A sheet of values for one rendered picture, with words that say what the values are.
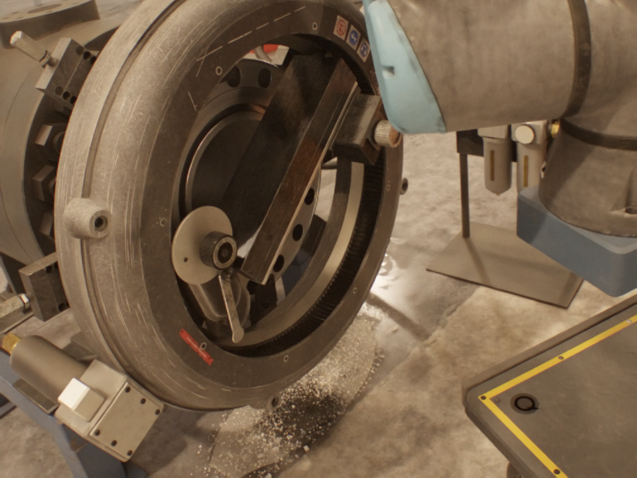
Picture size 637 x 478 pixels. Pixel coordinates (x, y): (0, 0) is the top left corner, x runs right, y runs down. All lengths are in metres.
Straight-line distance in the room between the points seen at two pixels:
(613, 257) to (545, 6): 0.25
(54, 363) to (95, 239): 0.30
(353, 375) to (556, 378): 0.61
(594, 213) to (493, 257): 1.25
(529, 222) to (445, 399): 0.80
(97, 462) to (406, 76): 1.07
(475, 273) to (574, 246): 1.16
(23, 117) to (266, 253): 0.49
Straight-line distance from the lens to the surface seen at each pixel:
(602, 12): 0.60
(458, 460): 1.37
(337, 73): 1.04
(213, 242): 0.84
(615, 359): 1.13
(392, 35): 0.56
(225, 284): 0.92
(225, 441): 1.48
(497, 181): 1.75
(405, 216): 2.15
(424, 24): 0.56
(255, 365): 1.06
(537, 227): 0.73
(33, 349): 1.11
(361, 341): 1.64
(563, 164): 0.69
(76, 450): 1.36
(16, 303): 0.91
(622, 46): 0.60
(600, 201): 0.67
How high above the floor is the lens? 1.08
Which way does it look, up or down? 28 degrees down
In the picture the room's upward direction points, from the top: 9 degrees counter-clockwise
